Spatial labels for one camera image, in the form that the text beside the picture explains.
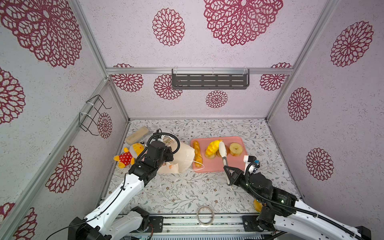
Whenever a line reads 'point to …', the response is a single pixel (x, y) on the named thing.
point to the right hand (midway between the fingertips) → (224, 167)
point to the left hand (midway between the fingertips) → (169, 151)
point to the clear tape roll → (205, 224)
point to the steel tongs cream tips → (222, 152)
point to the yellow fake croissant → (212, 148)
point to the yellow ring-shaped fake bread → (235, 149)
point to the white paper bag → (183, 157)
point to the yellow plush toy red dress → (128, 156)
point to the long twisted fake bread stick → (198, 161)
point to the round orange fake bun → (227, 151)
